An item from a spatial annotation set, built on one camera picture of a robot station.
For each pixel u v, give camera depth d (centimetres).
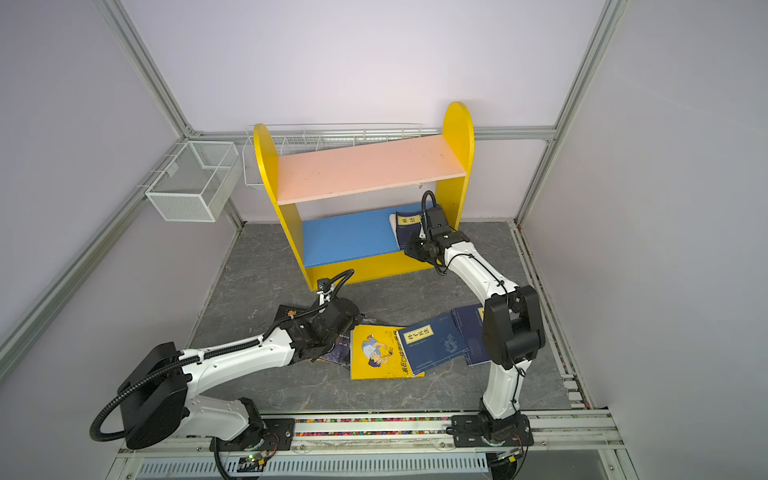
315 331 62
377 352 82
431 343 87
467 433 74
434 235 70
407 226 98
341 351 80
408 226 98
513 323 50
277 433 74
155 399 41
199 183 98
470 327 92
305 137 93
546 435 74
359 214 105
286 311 91
